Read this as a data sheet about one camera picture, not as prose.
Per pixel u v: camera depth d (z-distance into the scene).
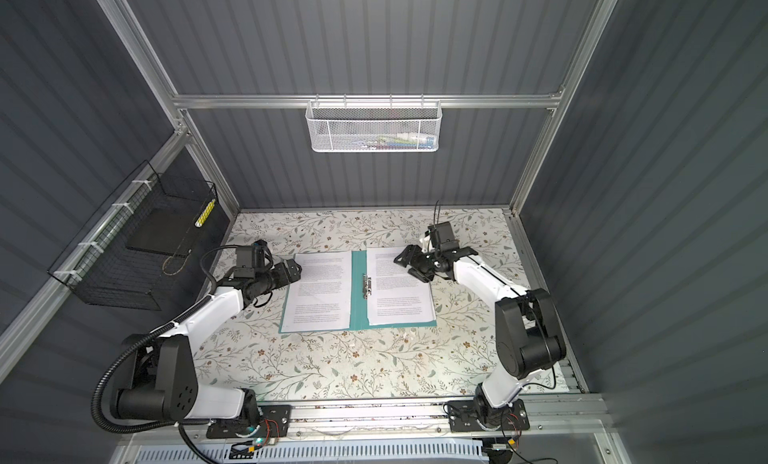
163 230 0.74
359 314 0.92
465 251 0.68
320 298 0.96
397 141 0.92
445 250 0.72
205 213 0.82
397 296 0.96
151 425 0.45
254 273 0.69
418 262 0.80
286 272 0.82
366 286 0.99
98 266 0.64
